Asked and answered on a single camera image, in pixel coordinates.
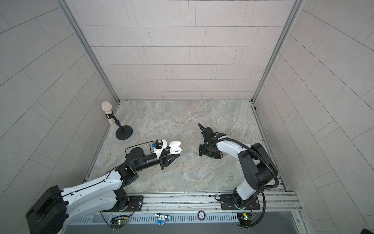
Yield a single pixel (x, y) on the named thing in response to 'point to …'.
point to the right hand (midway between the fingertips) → (205, 154)
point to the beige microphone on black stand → (123, 133)
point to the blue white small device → (161, 218)
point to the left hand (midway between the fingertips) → (179, 153)
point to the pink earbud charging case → (225, 153)
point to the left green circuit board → (119, 224)
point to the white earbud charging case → (175, 147)
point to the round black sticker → (201, 215)
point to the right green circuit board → (245, 219)
